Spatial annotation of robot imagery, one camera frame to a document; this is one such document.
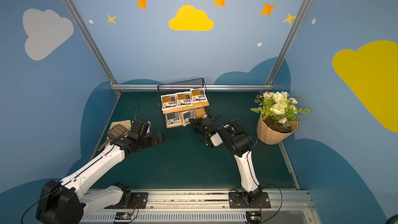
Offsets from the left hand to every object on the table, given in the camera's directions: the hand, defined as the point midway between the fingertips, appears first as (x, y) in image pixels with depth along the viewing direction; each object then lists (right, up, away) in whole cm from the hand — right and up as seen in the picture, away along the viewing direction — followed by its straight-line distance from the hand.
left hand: (159, 136), depth 84 cm
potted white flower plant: (+60, +12, -12) cm, 63 cm away
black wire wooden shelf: (+22, +16, +9) cm, 29 cm away
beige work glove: (-27, +5, +17) cm, 32 cm away
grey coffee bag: (+4, +8, +20) cm, 21 cm away
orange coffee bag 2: (+22, +24, +11) cm, 34 cm away
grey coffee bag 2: (+13, +10, +20) cm, 26 cm away
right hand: (+16, +10, +15) cm, 24 cm away
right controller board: (+48, -37, -11) cm, 62 cm away
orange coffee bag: (+3, +20, +9) cm, 22 cm away
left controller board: (-14, -35, -13) cm, 39 cm away
